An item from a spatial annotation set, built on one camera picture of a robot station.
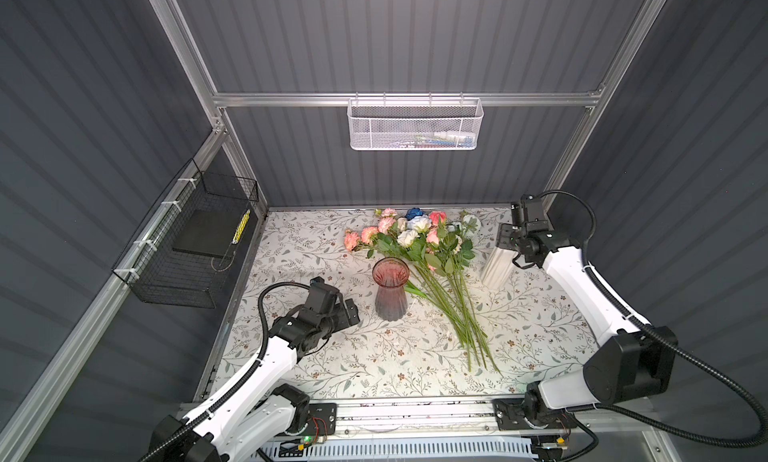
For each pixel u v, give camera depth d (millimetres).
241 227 785
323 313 628
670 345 395
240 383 456
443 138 915
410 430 727
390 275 842
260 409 579
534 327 893
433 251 992
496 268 892
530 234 611
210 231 754
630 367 422
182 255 719
